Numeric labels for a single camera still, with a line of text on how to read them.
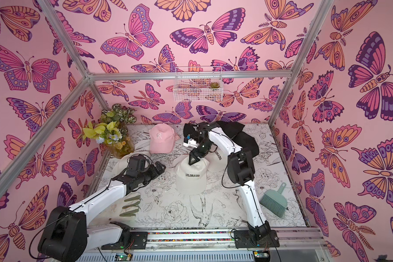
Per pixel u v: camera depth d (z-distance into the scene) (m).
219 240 0.75
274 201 0.84
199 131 0.76
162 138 1.03
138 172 0.69
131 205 0.83
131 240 0.72
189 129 1.17
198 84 0.95
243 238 0.73
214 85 0.92
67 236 0.41
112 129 0.86
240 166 0.60
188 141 0.87
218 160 0.97
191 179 0.91
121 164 0.92
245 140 1.06
